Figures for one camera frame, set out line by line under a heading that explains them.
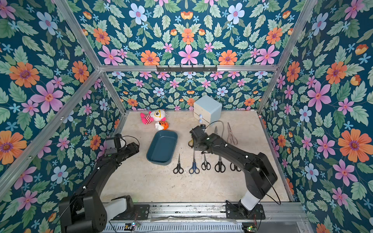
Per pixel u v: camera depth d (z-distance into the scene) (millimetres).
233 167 894
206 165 906
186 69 933
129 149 783
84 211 405
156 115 1075
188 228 702
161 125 1043
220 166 903
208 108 1014
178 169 884
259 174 443
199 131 669
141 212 738
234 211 734
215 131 1078
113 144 661
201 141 635
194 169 884
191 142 1012
